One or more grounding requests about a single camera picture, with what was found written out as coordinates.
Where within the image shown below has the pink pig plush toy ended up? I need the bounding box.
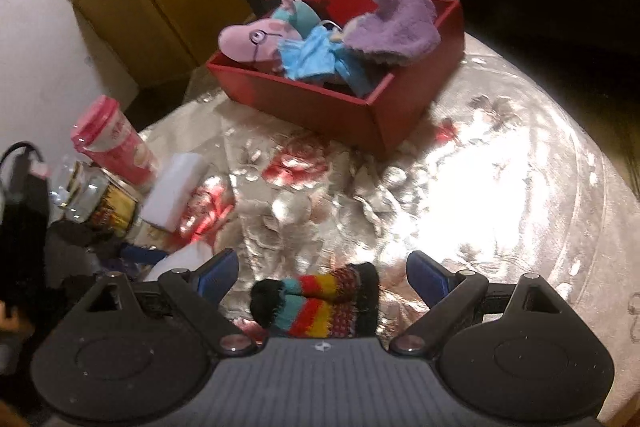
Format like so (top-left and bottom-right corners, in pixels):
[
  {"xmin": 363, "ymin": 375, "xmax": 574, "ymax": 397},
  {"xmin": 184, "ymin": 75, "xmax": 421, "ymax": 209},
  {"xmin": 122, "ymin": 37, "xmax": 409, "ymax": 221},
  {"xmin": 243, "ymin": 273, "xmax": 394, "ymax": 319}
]
[{"xmin": 218, "ymin": 0, "xmax": 326, "ymax": 72}]

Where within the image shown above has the white cloth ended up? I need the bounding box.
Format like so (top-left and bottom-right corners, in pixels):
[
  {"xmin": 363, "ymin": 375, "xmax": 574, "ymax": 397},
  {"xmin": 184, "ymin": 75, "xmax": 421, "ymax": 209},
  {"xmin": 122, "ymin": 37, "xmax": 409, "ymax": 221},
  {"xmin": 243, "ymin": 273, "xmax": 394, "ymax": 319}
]
[{"xmin": 150, "ymin": 239, "xmax": 216, "ymax": 280}]

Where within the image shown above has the striped knitted glove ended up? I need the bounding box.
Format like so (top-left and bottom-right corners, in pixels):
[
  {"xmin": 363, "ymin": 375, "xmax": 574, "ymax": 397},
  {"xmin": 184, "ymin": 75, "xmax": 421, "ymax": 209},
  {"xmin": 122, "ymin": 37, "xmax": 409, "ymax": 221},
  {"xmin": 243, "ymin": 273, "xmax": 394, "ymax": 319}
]
[{"xmin": 267, "ymin": 297, "xmax": 379, "ymax": 339}]

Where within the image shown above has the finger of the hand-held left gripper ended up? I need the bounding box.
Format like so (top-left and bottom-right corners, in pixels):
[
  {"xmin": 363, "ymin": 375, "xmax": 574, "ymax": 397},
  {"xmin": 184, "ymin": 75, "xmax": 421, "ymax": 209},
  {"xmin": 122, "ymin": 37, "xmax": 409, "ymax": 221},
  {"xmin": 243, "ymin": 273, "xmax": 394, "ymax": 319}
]
[{"xmin": 120, "ymin": 244, "xmax": 168, "ymax": 264}]

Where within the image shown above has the floral tablecloth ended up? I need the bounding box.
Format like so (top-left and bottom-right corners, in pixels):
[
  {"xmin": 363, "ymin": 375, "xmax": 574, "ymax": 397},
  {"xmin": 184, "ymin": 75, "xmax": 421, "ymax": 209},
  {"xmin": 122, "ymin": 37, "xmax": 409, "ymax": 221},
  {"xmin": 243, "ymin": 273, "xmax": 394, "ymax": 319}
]
[{"xmin": 135, "ymin": 32, "xmax": 640, "ymax": 423}]

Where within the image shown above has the white sponge block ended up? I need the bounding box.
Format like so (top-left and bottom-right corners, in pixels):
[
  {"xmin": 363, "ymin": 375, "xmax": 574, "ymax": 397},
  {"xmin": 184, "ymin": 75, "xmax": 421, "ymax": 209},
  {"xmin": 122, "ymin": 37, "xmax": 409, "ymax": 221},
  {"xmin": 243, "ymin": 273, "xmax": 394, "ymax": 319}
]
[{"xmin": 142, "ymin": 152, "xmax": 208, "ymax": 233}]

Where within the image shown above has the colourful striped knitted sock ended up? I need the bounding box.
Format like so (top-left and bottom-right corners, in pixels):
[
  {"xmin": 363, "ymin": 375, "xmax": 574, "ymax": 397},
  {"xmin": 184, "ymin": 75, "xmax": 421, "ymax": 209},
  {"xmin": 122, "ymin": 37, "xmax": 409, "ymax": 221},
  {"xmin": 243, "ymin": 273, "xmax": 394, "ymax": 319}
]
[{"xmin": 250, "ymin": 262, "xmax": 381, "ymax": 308}]

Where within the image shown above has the red cardboard box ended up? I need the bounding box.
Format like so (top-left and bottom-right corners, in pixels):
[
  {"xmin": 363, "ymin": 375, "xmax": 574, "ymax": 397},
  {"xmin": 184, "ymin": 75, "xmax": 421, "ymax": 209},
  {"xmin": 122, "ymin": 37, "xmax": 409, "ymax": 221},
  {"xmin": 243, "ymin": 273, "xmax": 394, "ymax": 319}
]
[{"xmin": 206, "ymin": 0, "xmax": 466, "ymax": 155}]

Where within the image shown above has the glass jar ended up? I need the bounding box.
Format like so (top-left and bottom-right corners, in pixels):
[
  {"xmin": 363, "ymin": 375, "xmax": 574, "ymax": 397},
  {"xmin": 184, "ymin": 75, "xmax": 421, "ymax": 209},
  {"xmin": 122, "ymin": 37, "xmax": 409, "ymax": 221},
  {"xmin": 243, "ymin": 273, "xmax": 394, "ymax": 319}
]
[{"xmin": 52, "ymin": 159, "xmax": 141, "ymax": 238}]

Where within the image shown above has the pink lid plastic jar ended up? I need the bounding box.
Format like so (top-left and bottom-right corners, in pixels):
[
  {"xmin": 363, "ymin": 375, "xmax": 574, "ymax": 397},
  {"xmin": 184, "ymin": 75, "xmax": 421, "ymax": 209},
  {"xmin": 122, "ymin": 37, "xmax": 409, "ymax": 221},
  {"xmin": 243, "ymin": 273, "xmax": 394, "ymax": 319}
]
[{"xmin": 70, "ymin": 95, "xmax": 161, "ymax": 192}]

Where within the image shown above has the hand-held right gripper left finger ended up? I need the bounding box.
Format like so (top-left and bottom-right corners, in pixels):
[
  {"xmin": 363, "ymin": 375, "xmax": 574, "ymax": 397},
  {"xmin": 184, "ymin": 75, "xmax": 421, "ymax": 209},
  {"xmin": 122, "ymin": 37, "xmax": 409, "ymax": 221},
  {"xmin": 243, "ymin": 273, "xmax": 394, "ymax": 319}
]
[{"xmin": 75, "ymin": 248, "xmax": 261, "ymax": 355}]

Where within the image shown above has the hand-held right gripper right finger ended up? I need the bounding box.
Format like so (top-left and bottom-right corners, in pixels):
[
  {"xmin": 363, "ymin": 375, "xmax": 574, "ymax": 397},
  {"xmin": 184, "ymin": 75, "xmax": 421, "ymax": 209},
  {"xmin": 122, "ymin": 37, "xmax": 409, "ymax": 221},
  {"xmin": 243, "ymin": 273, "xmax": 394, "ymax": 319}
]
[{"xmin": 390, "ymin": 251, "xmax": 576, "ymax": 355}]

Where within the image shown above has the blue face mask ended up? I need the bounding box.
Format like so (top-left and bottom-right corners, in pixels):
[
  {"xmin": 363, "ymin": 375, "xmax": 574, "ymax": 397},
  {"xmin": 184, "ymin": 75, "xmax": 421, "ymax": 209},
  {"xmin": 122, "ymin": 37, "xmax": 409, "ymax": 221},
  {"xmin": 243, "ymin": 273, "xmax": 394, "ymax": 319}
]
[
  {"xmin": 277, "ymin": 29, "xmax": 346, "ymax": 82},
  {"xmin": 332, "ymin": 49, "xmax": 376, "ymax": 98}
]

